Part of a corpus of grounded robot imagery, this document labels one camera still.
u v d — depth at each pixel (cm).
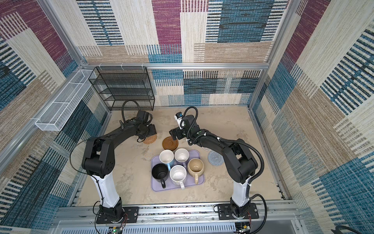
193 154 94
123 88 109
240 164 49
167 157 91
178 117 81
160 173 85
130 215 73
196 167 88
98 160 52
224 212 73
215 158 92
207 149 64
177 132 81
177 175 85
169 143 100
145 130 85
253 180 51
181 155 90
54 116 71
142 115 80
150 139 102
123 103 83
